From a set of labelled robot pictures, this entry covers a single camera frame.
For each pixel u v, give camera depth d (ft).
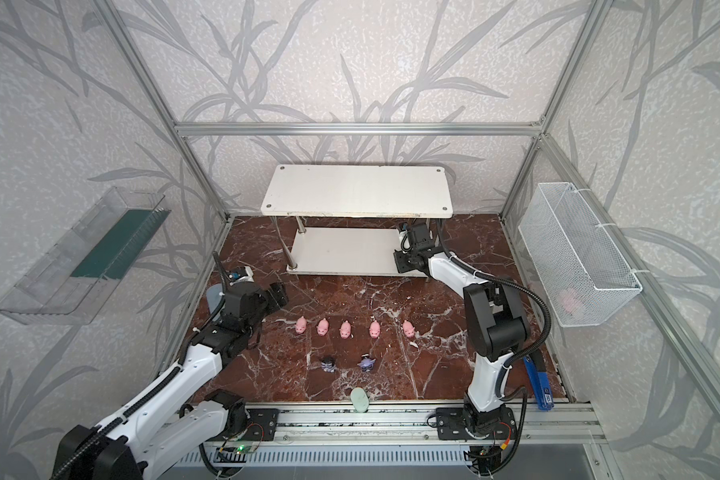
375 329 2.91
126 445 1.32
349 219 3.90
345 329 2.91
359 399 2.48
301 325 2.93
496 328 1.63
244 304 1.99
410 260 2.83
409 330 2.91
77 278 2.11
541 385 2.52
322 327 2.91
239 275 2.37
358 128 3.28
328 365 2.59
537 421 2.47
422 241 2.52
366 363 2.64
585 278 1.99
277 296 2.53
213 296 3.09
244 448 2.32
